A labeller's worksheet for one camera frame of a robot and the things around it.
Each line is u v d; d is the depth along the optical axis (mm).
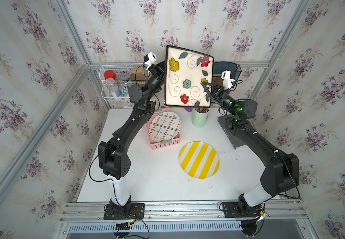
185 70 531
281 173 428
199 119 1039
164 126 1035
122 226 715
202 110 1035
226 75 584
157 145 930
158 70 540
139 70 616
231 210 732
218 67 954
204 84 573
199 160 904
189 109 626
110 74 925
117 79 931
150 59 575
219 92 572
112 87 866
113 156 479
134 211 721
